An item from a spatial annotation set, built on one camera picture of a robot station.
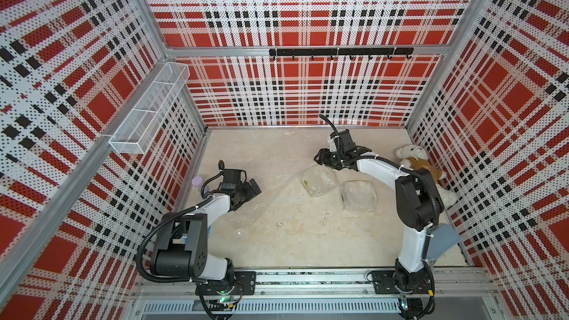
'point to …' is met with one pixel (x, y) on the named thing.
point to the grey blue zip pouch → (441, 237)
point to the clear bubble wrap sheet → (318, 179)
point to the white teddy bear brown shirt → (416, 157)
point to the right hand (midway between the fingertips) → (321, 159)
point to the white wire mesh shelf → (137, 132)
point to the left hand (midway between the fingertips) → (254, 192)
